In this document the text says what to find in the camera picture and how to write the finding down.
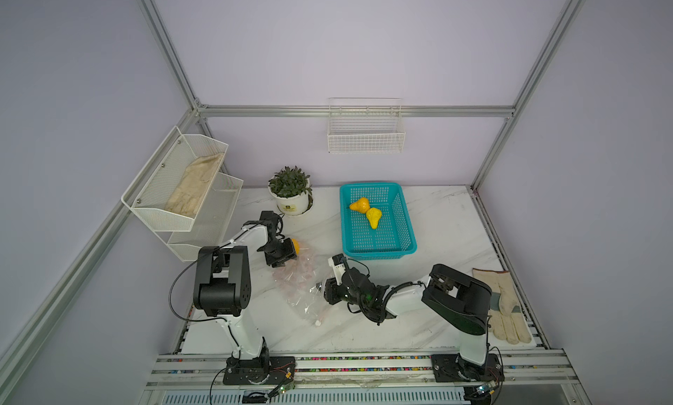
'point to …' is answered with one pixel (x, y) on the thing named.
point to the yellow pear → (373, 215)
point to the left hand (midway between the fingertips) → (291, 262)
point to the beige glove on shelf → (196, 179)
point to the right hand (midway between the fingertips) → (322, 285)
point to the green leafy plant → (291, 182)
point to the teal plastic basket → (394, 235)
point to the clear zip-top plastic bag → (301, 281)
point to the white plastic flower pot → (293, 205)
